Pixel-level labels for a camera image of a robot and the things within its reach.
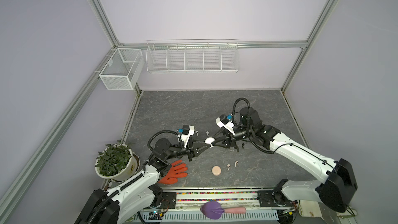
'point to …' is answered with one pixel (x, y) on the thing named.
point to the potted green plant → (115, 162)
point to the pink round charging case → (216, 170)
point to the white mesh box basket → (123, 68)
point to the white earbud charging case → (209, 140)
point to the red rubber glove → (171, 176)
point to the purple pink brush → (213, 210)
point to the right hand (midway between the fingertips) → (212, 142)
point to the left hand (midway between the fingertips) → (209, 146)
